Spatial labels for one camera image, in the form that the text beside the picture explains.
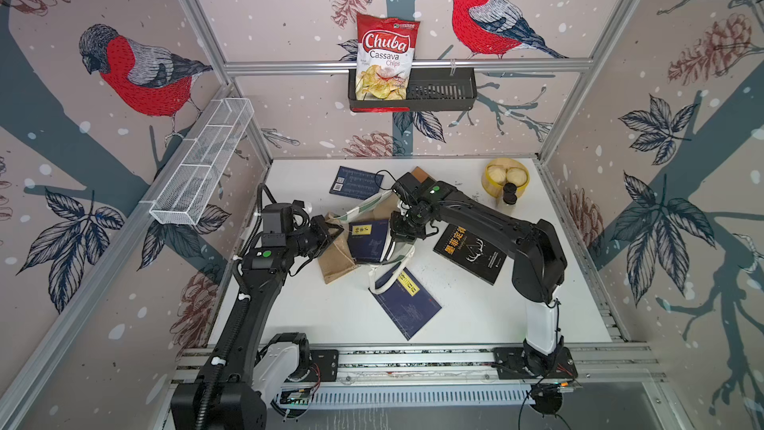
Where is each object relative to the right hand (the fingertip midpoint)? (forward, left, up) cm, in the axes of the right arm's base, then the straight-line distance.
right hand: (389, 238), depth 84 cm
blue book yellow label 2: (+1, +7, -3) cm, 7 cm away
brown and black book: (+35, -10, -10) cm, 37 cm away
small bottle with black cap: (+19, -40, -4) cm, 45 cm away
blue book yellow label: (-15, -6, -12) cm, 20 cm away
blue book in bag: (-2, 0, -1) cm, 3 cm away
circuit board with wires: (-37, +21, -13) cm, 45 cm away
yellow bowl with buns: (+35, -43, -8) cm, 56 cm away
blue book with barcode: (+30, +15, -11) cm, 36 cm away
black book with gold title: (+2, -26, -11) cm, 28 cm away
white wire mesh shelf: (+12, +51, +20) cm, 56 cm away
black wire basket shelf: (+53, -14, +15) cm, 57 cm away
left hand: (-1, +10, +10) cm, 15 cm away
